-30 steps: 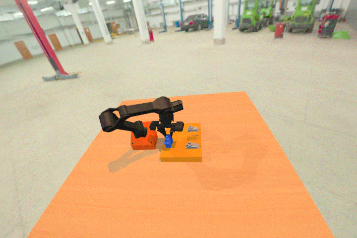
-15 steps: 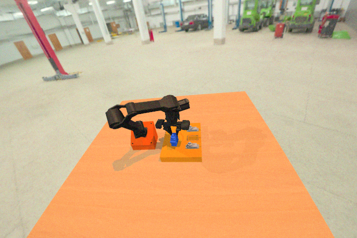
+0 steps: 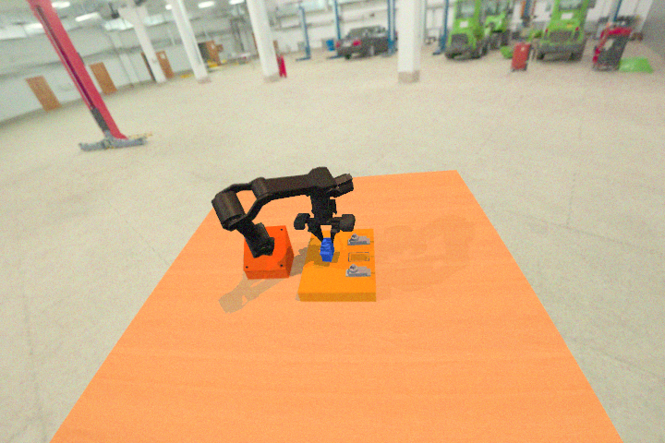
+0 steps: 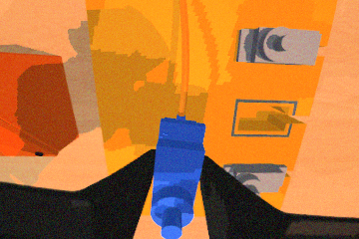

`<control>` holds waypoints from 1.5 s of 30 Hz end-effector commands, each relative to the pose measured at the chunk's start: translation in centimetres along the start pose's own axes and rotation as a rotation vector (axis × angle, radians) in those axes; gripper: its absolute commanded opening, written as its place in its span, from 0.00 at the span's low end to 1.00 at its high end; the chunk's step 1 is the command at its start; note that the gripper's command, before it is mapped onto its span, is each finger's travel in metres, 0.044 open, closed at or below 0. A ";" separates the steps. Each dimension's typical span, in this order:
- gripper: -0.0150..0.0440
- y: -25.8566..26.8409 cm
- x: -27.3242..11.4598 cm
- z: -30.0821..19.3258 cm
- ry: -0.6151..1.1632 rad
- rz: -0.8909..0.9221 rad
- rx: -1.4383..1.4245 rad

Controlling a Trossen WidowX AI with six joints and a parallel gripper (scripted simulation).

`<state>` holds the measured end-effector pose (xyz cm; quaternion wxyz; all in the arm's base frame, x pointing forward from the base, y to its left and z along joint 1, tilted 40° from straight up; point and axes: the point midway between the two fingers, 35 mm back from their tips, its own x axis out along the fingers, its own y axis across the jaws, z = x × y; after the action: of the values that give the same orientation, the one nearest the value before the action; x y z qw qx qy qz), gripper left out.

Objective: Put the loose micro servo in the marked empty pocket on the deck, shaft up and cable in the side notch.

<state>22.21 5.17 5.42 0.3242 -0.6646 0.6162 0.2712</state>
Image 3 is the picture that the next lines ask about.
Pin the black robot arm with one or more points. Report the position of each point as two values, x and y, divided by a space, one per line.
318 184

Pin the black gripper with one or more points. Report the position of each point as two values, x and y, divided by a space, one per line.
324 216

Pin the blue micro servo with orange cable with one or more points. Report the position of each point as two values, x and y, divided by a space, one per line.
326 249

